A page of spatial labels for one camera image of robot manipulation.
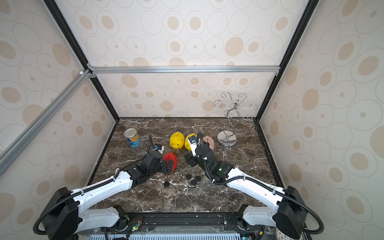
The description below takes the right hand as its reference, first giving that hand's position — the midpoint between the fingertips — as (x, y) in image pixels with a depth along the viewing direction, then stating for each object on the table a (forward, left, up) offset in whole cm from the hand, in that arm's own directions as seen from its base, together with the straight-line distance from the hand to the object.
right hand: (195, 147), depth 78 cm
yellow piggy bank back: (+13, +13, -11) cm, 21 cm away
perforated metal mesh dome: (-34, -41, -22) cm, 57 cm away
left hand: (-3, +14, -9) cm, 17 cm away
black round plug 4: (-12, +17, -22) cm, 30 cm away
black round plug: (-7, +4, -21) cm, 23 cm away
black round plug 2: (-10, +1, -22) cm, 24 cm away
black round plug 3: (-8, -1, -22) cm, 23 cm away
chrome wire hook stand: (+22, -21, -19) cm, 36 cm away
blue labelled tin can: (+14, +43, -10) cm, 46 cm away
